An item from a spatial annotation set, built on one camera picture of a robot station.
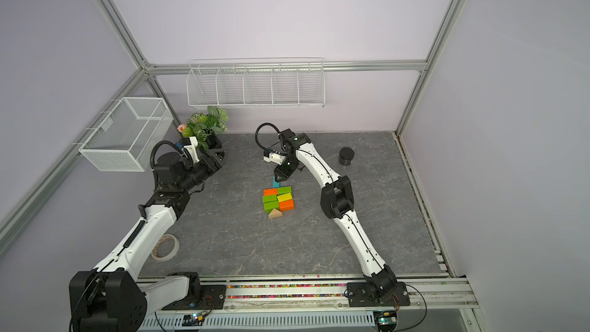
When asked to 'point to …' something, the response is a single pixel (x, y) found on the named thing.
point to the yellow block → (284, 197)
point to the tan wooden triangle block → (274, 214)
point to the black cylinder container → (346, 156)
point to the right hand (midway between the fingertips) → (281, 174)
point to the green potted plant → (206, 127)
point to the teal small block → (276, 184)
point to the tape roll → (176, 247)
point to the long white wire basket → (256, 83)
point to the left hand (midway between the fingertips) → (227, 154)
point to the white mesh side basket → (127, 140)
